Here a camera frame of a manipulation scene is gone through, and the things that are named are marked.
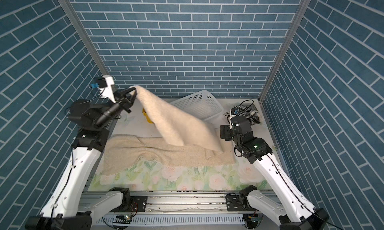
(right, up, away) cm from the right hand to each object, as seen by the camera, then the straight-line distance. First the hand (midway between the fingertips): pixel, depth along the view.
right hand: (232, 126), depth 75 cm
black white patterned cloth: (+15, +8, +19) cm, 25 cm away
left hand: (-39, +16, -18) cm, 46 cm away
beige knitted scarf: (-63, -18, +16) cm, 68 cm away
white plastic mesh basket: (-14, +13, +44) cm, 48 cm away
